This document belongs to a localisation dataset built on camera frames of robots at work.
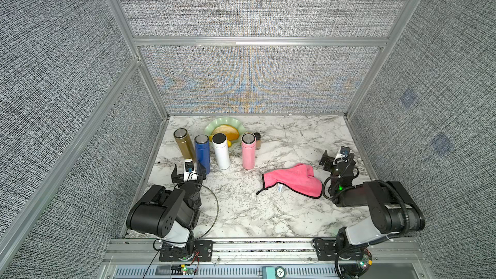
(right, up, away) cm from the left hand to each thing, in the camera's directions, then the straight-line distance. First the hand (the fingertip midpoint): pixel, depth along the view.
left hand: (189, 161), depth 85 cm
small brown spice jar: (+31, +9, +12) cm, 34 cm away
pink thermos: (+26, +9, -3) cm, 28 cm away
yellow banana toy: (+16, +7, +16) cm, 23 cm away
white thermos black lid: (+14, +8, -5) cm, 17 cm away
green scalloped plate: (+14, +19, +25) cm, 35 cm away
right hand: (+67, +5, +5) cm, 68 cm away
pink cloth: (+49, -8, +2) cm, 49 cm away
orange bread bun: (+16, +13, +19) cm, 28 cm away
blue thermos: (+6, +5, -2) cm, 8 cm away
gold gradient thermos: (-3, +8, +2) cm, 8 cm away
